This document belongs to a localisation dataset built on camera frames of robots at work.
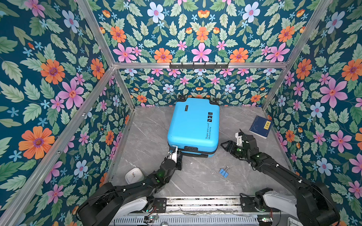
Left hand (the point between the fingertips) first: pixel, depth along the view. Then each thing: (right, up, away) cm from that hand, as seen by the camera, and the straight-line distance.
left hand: (182, 151), depth 83 cm
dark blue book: (+58, +13, +22) cm, 64 cm away
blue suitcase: (+7, +15, 0) cm, 16 cm away
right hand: (+25, +3, +2) cm, 25 cm away
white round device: (-28, -14, -1) cm, 32 cm away
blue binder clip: (+25, -13, +1) cm, 29 cm away
